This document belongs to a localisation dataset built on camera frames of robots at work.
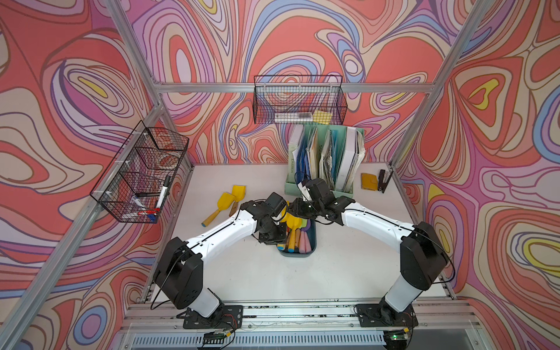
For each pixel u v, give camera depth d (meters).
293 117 0.82
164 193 0.69
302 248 0.84
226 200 1.05
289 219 0.71
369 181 1.11
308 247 0.85
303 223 0.93
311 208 0.73
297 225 0.93
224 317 0.72
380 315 0.67
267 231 0.68
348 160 0.92
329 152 0.94
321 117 0.91
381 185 1.08
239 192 1.07
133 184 0.73
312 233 0.90
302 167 0.96
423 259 0.45
